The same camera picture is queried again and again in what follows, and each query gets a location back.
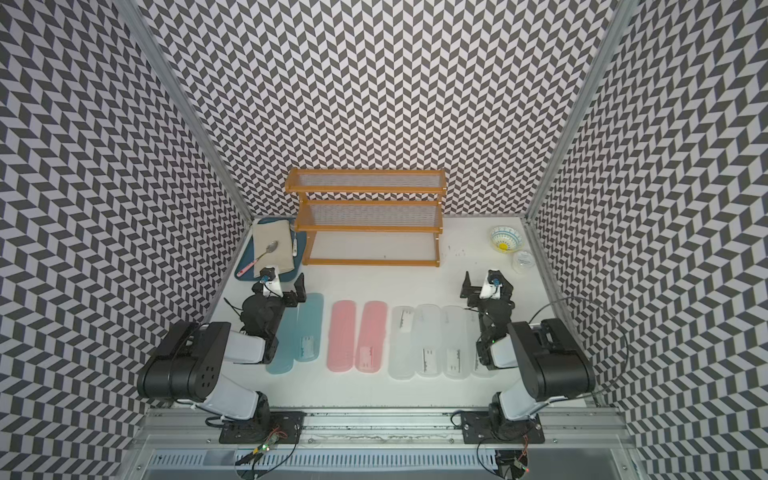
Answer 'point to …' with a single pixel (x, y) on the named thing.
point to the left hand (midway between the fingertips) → (288, 275)
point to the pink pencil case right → (371, 337)
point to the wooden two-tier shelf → (369, 217)
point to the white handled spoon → (295, 245)
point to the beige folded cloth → (267, 232)
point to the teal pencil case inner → (310, 327)
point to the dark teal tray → (299, 255)
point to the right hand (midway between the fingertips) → (483, 277)
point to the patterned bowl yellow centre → (506, 239)
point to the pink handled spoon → (271, 246)
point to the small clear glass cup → (522, 262)
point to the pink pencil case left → (341, 336)
